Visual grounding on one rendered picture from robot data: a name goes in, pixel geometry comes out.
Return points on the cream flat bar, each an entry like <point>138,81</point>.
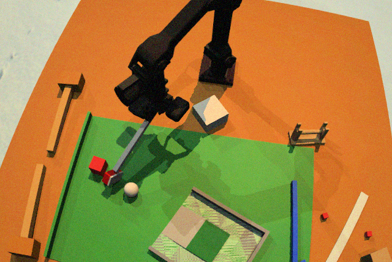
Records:
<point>347,230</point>

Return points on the green putting mat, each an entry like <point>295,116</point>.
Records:
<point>100,223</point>

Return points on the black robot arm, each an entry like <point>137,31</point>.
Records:
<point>157,50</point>

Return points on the cream ball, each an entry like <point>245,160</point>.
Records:
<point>131,189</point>

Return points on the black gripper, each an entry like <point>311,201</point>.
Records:
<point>174,109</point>

